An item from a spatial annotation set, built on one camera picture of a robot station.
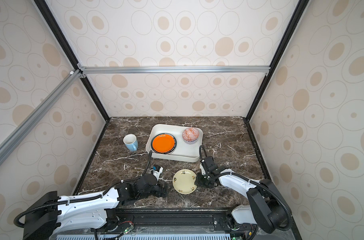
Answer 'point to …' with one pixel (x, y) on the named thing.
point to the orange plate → (163, 143)
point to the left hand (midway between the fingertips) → (170, 185)
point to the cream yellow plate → (183, 181)
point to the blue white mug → (131, 142)
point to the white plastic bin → (187, 152)
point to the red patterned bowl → (190, 135)
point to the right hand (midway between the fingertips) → (197, 182)
